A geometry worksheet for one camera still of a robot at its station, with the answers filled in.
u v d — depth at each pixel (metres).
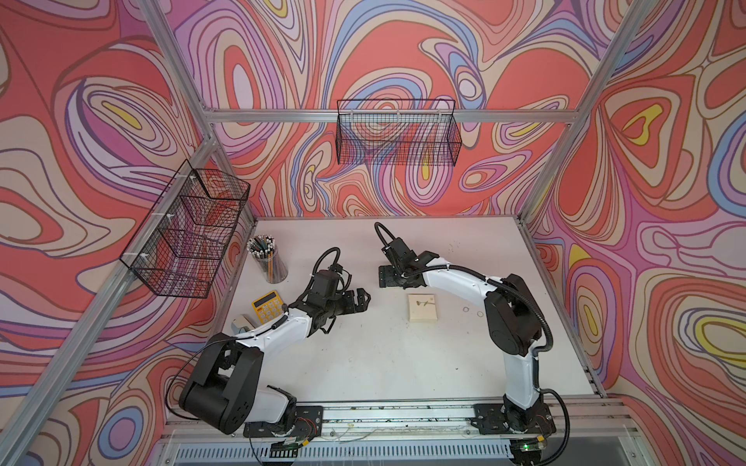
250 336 0.48
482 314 0.52
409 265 0.70
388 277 0.84
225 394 0.42
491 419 0.73
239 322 0.88
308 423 0.72
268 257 0.90
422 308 0.91
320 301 0.69
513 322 0.52
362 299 0.80
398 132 0.96
